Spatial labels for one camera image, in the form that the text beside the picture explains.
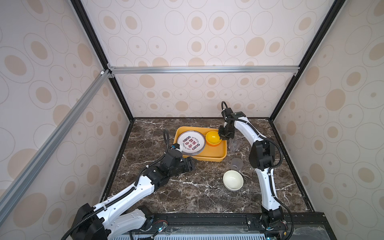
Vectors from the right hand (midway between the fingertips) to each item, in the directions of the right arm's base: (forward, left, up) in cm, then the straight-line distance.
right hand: (220, 136), depth 100 cm
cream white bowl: (-28, -5, -6) cm, 29 cm away
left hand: (-25, +16, +12) cm, 32 cm away
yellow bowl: (0, +5, -2) cm, 6 cm away
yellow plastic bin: (-10, +3, -5) cm, 11 cm away
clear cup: (-19, -8, -4) cm, 21 cm away
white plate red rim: (-2, +19, -4) cm, 19 cm away
